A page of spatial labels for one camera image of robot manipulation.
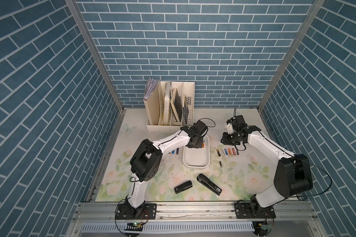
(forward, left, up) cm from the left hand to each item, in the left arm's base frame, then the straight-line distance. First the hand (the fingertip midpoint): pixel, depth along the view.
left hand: (201, 145), depth 91 cm
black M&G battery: (-1, -25, -7) cm, 26 cm away
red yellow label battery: (-1, -22, -6) cm, 23 cm away
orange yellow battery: (+4, -3, -7) cm, 9 cm away
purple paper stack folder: (+30, +32, +22) cm, 50 cm away
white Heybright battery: (-3, -15, -6) cm, 16 cm away
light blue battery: (-19, +15, +27) cm, 36 cm away
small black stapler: (-23, +11, -5) cm, 26 cm away
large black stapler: (-22, -2, -3) cm, 22 cm away
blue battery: (-2, -18, -7) cm, 19 cm away
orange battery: (0, -20, -7) cm, 21 cm away
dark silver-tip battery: (-9, -12, -7) cm, 17 cm away
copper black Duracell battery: (-3, -12, -6) cm, 13 cm away
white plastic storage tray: (-7, +2, -3) cm, 8 cm away
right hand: (+1, -14, +3) cm, 14 cm away
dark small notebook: (+32, +9, 0) cm, 33 cm away
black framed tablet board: (+25, +16, +11) cm, 32 cm away
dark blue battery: (0, +15, -7) cm, 16 cm away
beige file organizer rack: (+24, +20, +10) cm, 32 cm away
